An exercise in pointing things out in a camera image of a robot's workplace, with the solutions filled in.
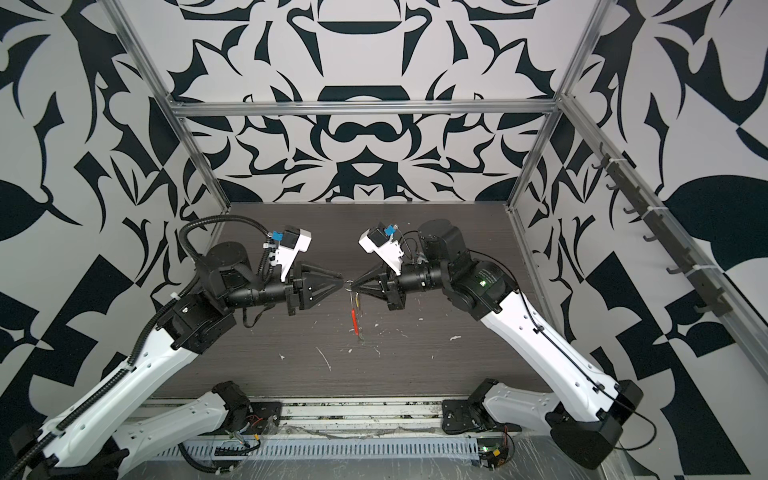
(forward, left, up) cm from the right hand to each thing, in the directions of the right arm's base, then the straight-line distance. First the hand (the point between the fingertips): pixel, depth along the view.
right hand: (356, 287), depth 57 cm
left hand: (+1, +2, +2) cm, 4 cm away
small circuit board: (-23, -30, -38) cm, 53 cm away
